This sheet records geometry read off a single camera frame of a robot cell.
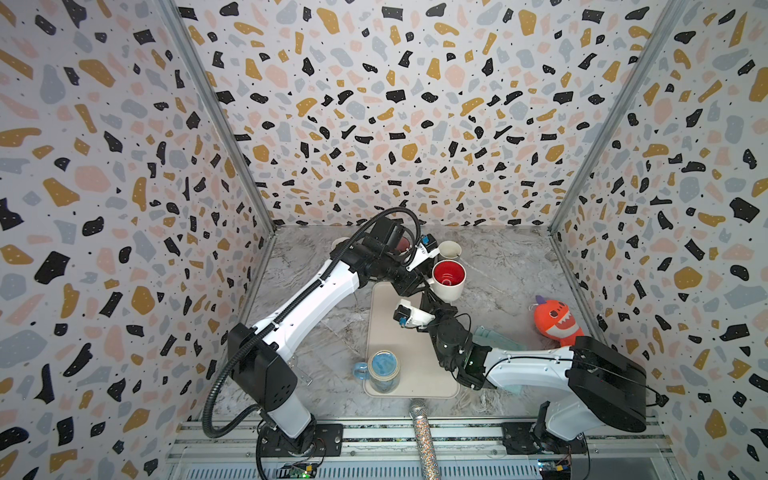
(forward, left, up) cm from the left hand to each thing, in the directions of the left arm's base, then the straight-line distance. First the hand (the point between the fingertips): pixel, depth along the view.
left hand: (423, 274), depth 75 cm
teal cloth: (-7, -23, -25) cm, 34 cm away
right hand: (-1, -2, -4) cm, 4 cm away
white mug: (+2, -7, -5) cm, 9 cm away
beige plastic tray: (-16, 0, -27) cm, 31 cm away
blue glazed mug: (-18, +11, -15) cm, 26 cm away
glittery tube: (-33, 0, -23) cm, 40 cm away
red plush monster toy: (-3, -39, -18) cm, 44 cm away
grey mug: (+25, -12, -20) cm, 34 cm away
